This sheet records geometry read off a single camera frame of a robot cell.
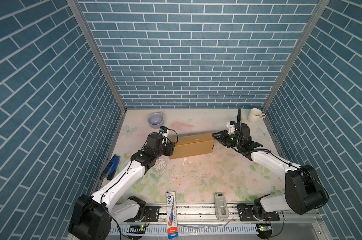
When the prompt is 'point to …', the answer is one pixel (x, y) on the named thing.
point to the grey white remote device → (221, 209)
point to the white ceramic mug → (255, 115)
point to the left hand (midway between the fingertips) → (174, 144)
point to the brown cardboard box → (191, 144)
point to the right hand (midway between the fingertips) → (214, 136)
